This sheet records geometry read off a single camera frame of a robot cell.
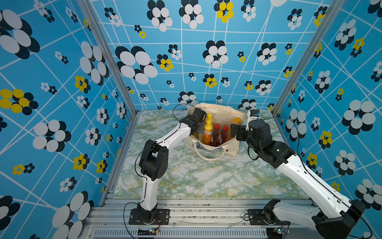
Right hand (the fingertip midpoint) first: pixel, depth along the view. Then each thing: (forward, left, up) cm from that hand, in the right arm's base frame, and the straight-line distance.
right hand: (242, 125), depth 72 cm
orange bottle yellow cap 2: (+6, +16, -14) cm, 23 cm away
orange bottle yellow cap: (+13, +15, -8) cm, 21 cm away
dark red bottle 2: (+6, +6, -16) cm, 18 cm away
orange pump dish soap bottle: (+9, 0, -7) cm, 11 cm away
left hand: (+14, +21, -17) cm, 30 cm away
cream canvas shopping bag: (+15, +6, -9) cm, 19 cm away
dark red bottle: (+7, +11, -18) cm, 22 cm away
